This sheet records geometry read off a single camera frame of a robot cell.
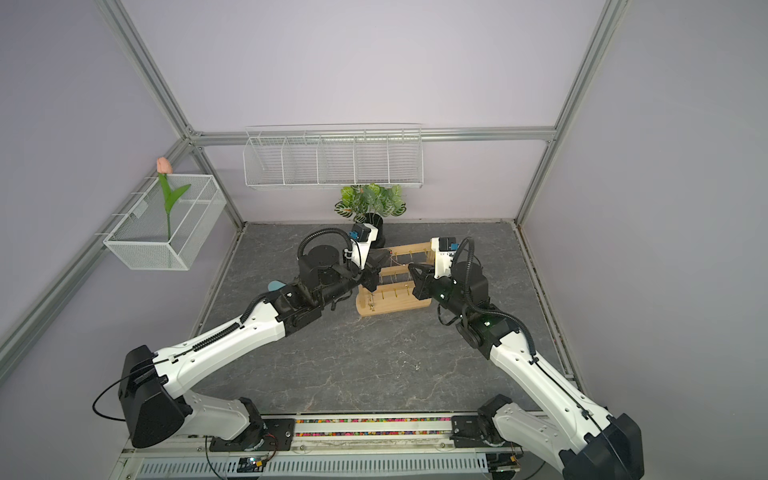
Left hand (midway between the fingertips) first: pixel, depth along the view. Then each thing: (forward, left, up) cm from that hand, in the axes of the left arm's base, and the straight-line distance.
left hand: (391, 254), depth 69 cm
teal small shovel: (+15, +40, -33) cm, 53 cm away
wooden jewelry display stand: (+7, -1, -23) cm, 24 cm away
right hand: (0, -4, -4) cm, 6 cm away
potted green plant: (+28, +5, -9) cm, 30 cm away
